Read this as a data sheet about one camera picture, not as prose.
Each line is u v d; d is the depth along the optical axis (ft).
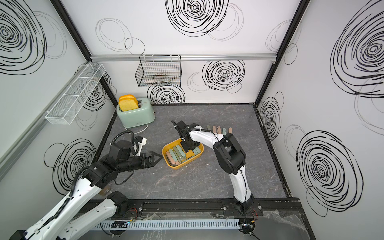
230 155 1.70
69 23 2.49
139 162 2.04
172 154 2.99
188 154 2.98
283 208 2.44
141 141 2.18
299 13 2.42
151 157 2.04
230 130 3.44
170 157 2.92
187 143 2.64
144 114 3.30
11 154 1.70
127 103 3.02
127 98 3.07
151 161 2.03
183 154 2.99
